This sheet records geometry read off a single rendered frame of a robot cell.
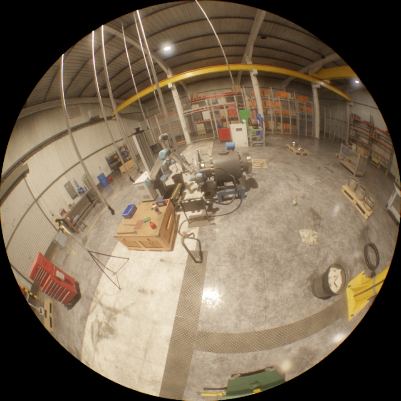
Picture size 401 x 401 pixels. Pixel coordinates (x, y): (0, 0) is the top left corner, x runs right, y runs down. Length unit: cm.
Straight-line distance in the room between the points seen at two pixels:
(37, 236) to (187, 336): 845
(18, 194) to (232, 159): 978
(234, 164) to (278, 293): 212
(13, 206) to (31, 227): 169
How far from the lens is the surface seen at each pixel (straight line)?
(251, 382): 165
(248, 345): 170
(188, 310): 167
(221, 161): 220
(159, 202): 201
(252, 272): 166
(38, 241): 889
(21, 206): 895
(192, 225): 215
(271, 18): 953
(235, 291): 160
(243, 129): 596
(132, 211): 233
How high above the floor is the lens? 159
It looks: 37 degrees down
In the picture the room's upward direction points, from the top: 16 degrees counter-clockwise
